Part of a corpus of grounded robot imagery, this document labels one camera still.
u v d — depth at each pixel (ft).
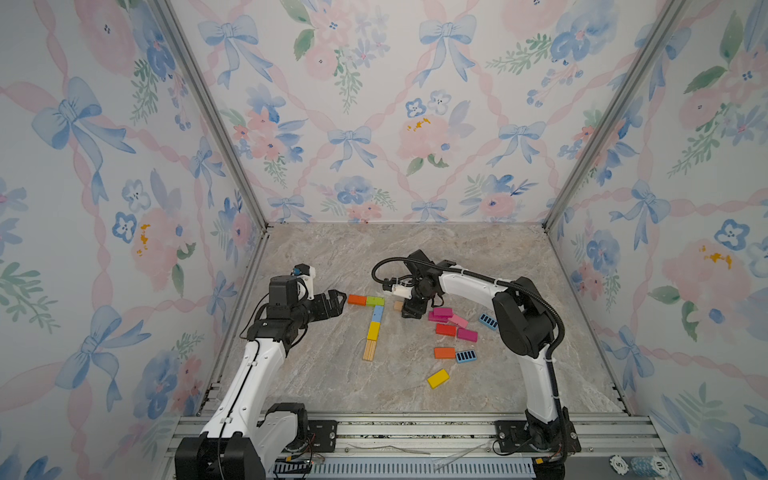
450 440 2.45
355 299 3.20
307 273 2.43
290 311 2.05
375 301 3.20
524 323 1.80
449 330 3.04
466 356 2.81
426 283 2.47
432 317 3.09
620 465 2.31
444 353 2.90
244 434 1.34
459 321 3.09
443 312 3.11
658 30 2.35
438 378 2.73
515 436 2.40
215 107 2.83
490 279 1.99
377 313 3.11
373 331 3.00
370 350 2.88
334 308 2.39
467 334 3.02
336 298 2.40
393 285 2.85
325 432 2.44
